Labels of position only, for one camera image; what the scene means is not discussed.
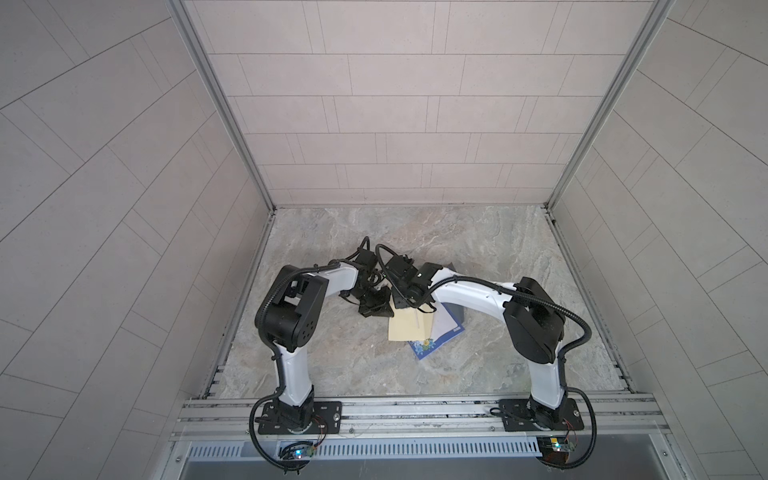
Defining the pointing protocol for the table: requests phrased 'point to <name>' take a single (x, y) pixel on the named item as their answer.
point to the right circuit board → (555, 449)
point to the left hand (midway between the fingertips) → (399, 308)
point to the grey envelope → (451, 267)
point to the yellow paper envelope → (410, 324)
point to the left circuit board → (304, 452)
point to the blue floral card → (445, 328)
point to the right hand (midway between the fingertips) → (401, 301)
